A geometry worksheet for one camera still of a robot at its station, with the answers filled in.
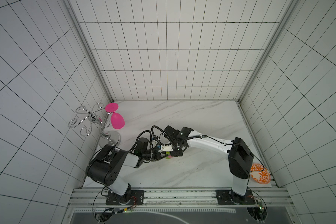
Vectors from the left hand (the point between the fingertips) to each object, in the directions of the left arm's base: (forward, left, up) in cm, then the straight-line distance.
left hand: (166, 156), depth 86 cm
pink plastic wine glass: (+17, +31, +14) cm, 38 cm away
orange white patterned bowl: (-12, -56, +1) cm, 57 cm away
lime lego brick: (-3, -1, +13) cm, 13 cm away
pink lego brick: (0, -2, +1) cm, 3 cm away
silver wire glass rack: (+11, +39, +1) cm, 41 cm away
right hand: (+6, -4, +5) cm, 8 cm away
